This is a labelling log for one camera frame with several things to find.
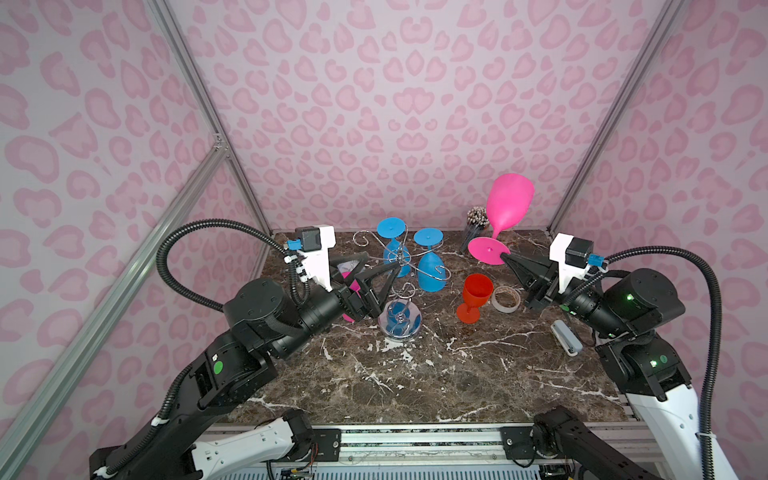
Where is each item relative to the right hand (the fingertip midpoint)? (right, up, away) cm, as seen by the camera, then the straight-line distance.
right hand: (507, 254), depth 51 cm
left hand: (-21, -1, -4) cm, 21 cm away
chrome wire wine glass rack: (-17, -19, +42) cm, 49 cm away
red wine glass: (+4, -10, +33) cm, 35 cm away
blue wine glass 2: (-11, -3, +18) cm, 21 cm away
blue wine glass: (-19, 0, +20) cm, 28 cm away
